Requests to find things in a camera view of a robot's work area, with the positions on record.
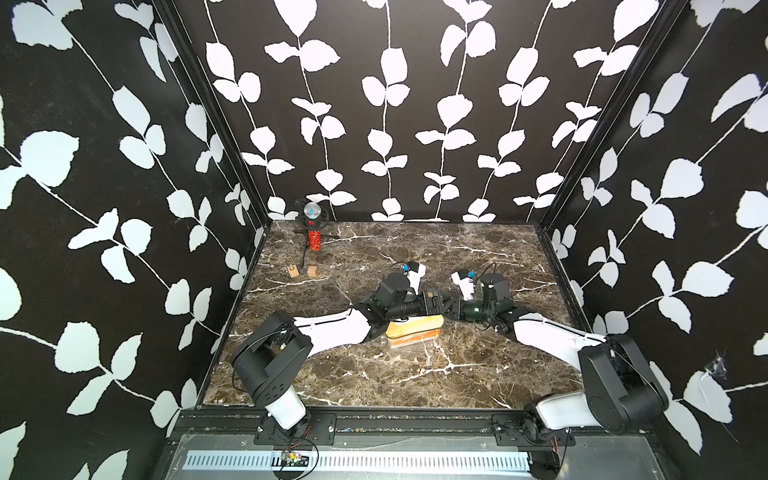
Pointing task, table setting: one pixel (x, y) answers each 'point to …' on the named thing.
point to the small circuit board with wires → (289, 458)
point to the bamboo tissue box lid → (413, 325)
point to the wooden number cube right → (312, 270)
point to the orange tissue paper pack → (414, 338)
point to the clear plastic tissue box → (414, 329)
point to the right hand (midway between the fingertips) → (434, 307)
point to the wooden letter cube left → (293, 271)
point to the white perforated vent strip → (363, 462)
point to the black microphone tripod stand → (303, 221)
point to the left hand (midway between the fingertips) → (449, 298)
